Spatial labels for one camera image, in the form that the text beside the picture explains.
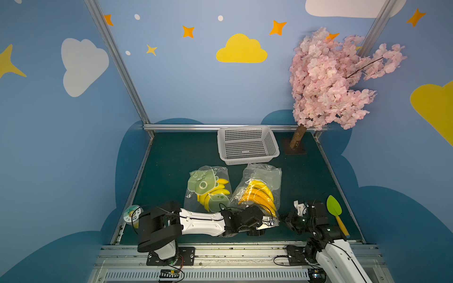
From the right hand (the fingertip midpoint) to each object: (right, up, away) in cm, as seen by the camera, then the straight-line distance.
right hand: (280, 215), depth 82 cm
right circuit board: (+13, -22, -9) cm, 27 cm away
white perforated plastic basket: (-13, +34, +33) cm, 49 cm away
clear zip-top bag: (-1, +16, +16) cm, 23 cm away
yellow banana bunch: (-9, +9, +6) cm, 14 cm away
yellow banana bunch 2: (-38, +6, +7) cm, 39 cm away
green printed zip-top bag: (-35, +10, +10) cm, 38 cm away
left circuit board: (-50, -22, -9) cm, 55 cm away
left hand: (-8, +1, -4) cm, 9 cm away
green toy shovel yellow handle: (+30, +2, +7) cm, 30 cm away
